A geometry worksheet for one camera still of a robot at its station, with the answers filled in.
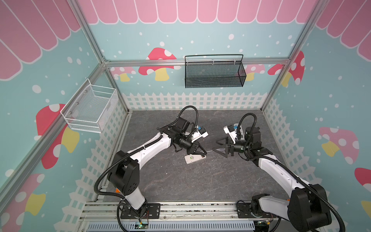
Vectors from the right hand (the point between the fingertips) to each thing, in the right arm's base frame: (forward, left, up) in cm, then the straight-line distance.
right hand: (214, 145), depth 75 cm
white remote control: (+2, +13, -20) cm, 23 cm away
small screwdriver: (-3, +3, 0) cm, 4 cm away
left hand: (-4, +6, -2) cm, 8 cm away
